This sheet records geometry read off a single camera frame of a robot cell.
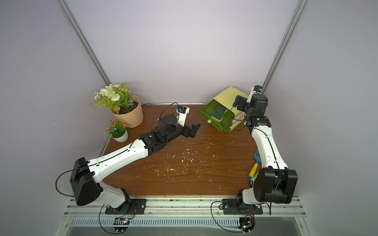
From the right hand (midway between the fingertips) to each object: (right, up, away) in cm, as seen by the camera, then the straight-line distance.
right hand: (247, 94), depth 78 cm
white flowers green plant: (-74, -1, +6) cm, 74 cm away
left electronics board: (-66, -66, -6) cm, 94 cm away
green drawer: (-21, -9, +17) cm, 28 cm away
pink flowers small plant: (-79, -20, +16) cm, 83 cm away
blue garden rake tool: (+11, -39, +12) cm, 42 cm away
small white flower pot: (-75, -26, +15) cm, 81 cm away
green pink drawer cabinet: (-6, 0, +23) cm, 24 cm away
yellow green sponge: (-13, -9, +14) cm, 21 cm away
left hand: (-29, -14, -5) cm, 32 cm away
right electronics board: (-3, -65, -8) cm, 65 cm away
